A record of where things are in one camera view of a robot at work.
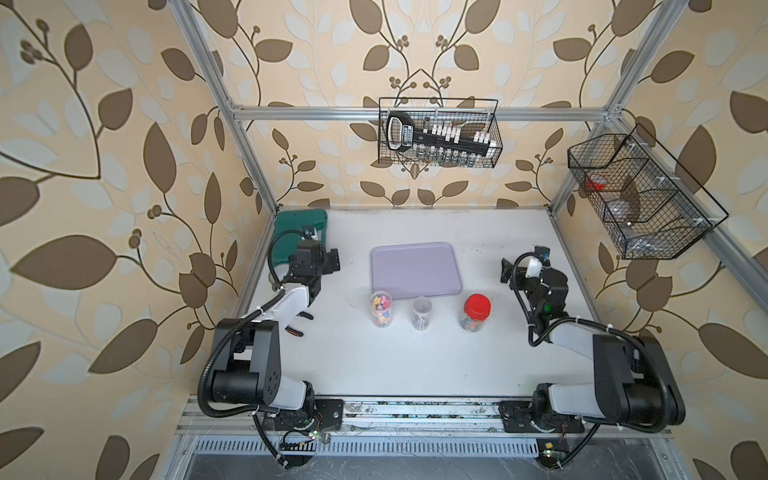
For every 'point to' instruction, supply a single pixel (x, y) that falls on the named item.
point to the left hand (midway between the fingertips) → (313, 249)
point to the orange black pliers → (295, 331)
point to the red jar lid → (477, 306)
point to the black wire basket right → (649, 205)
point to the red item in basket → (597, 183)
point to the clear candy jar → (469, 324)
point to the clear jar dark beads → (421, 312)
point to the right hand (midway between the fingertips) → (520, 260)
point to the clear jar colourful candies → (381, 305)
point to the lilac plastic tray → (415, 270)
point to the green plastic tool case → (288, 231)
